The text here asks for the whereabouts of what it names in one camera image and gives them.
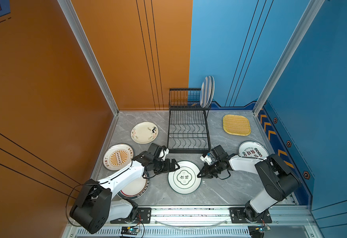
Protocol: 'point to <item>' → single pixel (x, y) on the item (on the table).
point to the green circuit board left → (129, 230)
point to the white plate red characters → (253, 149)
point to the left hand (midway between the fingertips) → (174, 166)
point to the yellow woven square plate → (237, 125)
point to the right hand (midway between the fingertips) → (199, 176)
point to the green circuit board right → (258, 231)
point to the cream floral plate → (144, 132)
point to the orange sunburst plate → (117, 156)
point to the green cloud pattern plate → (184, 180)
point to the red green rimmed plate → (137, 189)
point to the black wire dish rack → (188, 130)
